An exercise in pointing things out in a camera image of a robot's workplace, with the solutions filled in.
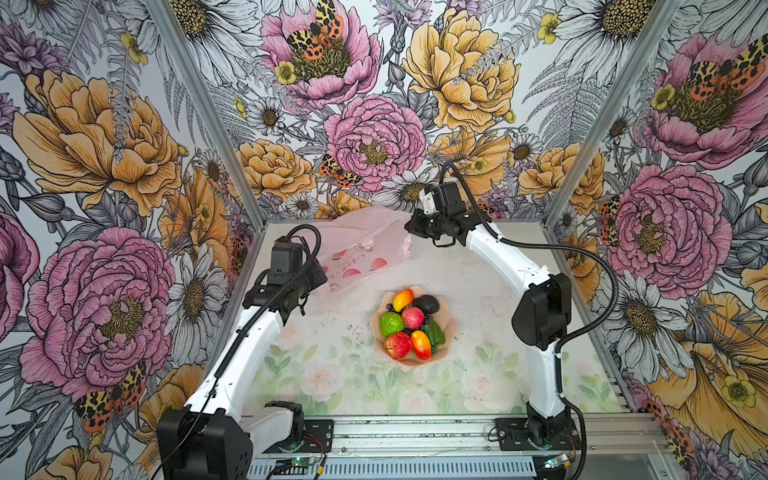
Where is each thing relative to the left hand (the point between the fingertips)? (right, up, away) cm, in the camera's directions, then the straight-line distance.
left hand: (319, 279), depth 81 cm
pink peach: (+25, -11, +3) cm, 28 cm away
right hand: (+23, +13, +7) cm, 28 cm away
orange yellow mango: (+23, -7, +10) cm, 26 cm away
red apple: (+21, -17, -2) cm, 27 cm away
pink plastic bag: (+11, +10, +6) cm, 16 cm away
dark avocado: (+30, -8, +8) cm, 32 cm away
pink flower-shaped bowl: (+34, -12, +9) cm, 37 cm away
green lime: (+19, -13, +4) cm, 23 cm away
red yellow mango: (+27, -17, 0) cm, 32 cm away
